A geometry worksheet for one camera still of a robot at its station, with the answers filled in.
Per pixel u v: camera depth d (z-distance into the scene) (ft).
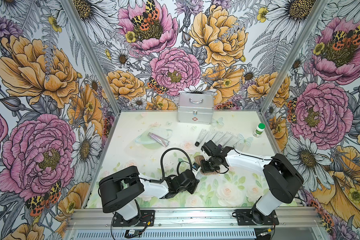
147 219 2.41
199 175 2.79
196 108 3.63
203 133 3.54
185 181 2.17
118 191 1.47
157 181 1.89
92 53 2.88
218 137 3.45
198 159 2.99
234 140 3.39
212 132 3.54
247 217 2.26
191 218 2.49
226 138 3.43
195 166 2.50
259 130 3.28
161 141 3.42
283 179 1.50
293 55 2.94
